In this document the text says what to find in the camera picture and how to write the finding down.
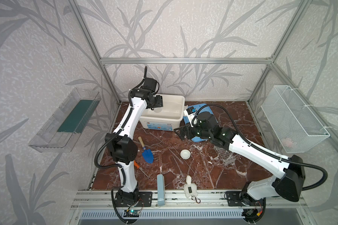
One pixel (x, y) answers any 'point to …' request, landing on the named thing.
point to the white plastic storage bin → (167, 117)
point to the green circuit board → (131, 213)
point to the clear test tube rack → (225, 157)
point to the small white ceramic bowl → (185, 154)
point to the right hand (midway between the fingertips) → (180, 123)
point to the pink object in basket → (287, 142)
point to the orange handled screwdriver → (137, 166)
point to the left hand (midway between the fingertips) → (158, 98)
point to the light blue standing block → (160, 183)
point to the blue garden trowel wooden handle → (147, 154)
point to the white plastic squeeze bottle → (190, 189)
